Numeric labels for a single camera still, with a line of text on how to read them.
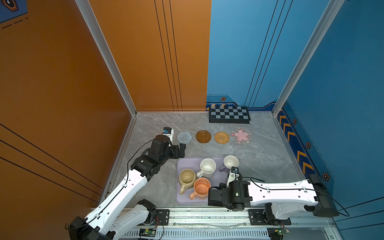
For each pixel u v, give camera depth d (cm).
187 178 85
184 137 105
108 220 40
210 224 73
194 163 96
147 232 72
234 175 62
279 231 70
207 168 89
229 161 85
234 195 47
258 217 72
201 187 80
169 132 66
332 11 71
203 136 105
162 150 57
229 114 116
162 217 74
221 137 105
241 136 106
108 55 87
